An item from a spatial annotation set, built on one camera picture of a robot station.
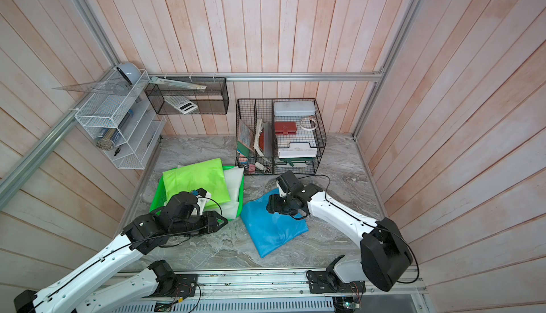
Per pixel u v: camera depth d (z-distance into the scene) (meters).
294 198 0.62
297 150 0.90
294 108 1.02
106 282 0.45
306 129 0.96
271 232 0.85
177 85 0.91
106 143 0.77
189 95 1.04
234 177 0.91
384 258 0.41
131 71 0.83
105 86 0.78
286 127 0.93
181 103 0.98
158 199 0.85
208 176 0.89
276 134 0.89
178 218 0.53
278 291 0.73
